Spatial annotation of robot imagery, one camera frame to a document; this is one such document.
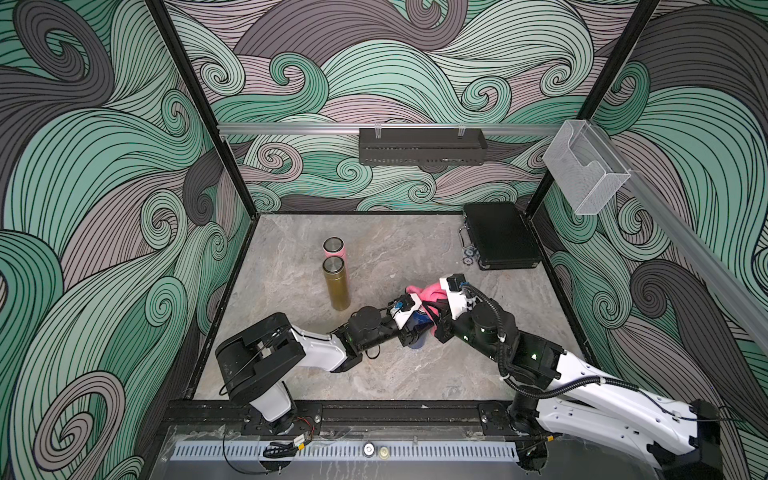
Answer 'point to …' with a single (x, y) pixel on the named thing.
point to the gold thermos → (336, 282)
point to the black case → (501, 236)
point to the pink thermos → (334, 246)
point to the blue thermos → (421, 322)
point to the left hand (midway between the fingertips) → (428, 308)
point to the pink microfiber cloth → (429, 292)
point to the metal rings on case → (467, 243)
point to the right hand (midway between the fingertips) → (422, 306)
